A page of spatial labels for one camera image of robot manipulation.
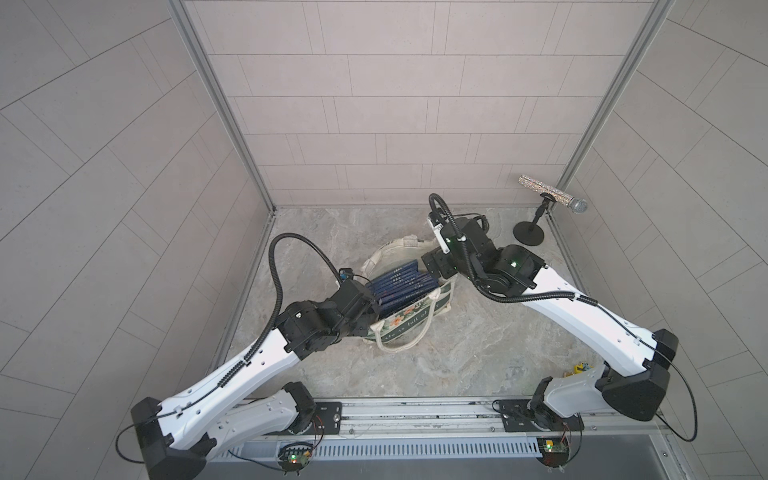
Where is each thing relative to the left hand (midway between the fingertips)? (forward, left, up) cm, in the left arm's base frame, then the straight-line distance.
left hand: (368, 317), depth 73 cm
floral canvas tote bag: (+5, -11, +1) cm, 12 cm away
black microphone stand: (+38, -56, -13) cm, 69 cm away
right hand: (+13, -17, +12) cm, 25 cm away
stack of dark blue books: (+10, -7, -2) cm, 12 cm away
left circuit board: (-27, +15, -12) cm, 33 cm away
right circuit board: (-25, -44, -15) cm, 53 cm away
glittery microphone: (+31, -59, +9) cm, 68 cm away
